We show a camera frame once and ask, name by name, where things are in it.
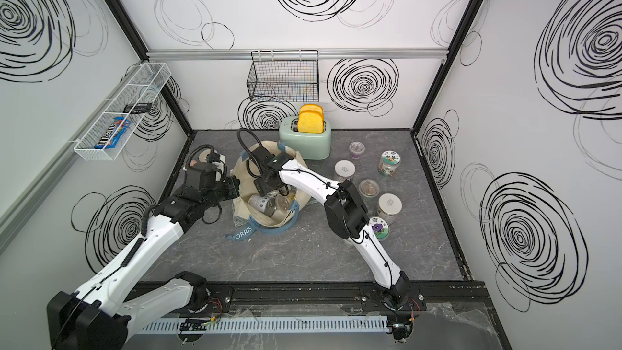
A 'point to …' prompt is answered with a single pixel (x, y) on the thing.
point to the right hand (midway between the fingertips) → (272, 182)
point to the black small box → (140, 108)
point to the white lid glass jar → (389, 206)
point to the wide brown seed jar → (283, 204)
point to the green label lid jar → (389, 160)
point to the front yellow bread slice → (310, 121)
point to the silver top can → (266, 204)
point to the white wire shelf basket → (144, 86)
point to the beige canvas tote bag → (249, 221)
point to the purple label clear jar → (356, 149)
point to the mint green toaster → (315, 146)
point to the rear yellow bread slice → (313, 107)
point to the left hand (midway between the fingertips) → (239, 180)
